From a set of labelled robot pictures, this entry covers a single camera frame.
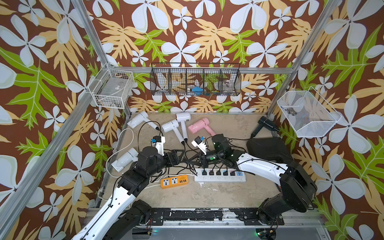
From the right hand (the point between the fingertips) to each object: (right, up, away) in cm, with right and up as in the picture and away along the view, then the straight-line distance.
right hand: (189, 162), depth 74 cm
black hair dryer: (+58, +21, +37) cm, 72 cm away
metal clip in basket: (+60, +27, +11) cm, 66 cm away
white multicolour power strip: (+18, -11, +12) cm, 24 cm away
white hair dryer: (-12, +20, +33) cm, 40 cm away
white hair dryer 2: (-6, +25, +39) cm, 46 cm away
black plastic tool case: (+52, +4, +19) cm, 56 cm away
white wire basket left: (-45, +41, +12) cm, 62 cm away
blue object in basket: (+5, +41, +19) cm, 45 cm away
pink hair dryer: (+7, +19, +33) cm, 39 cm away
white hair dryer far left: (-36, +26, +37) cm, 58 cm away
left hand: (-5, +6, -3) cm, 8 cm away
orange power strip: (-9, -14, +9) cm, 19 cm away
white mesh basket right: (+67, +24, +6) cm, 71 cm away
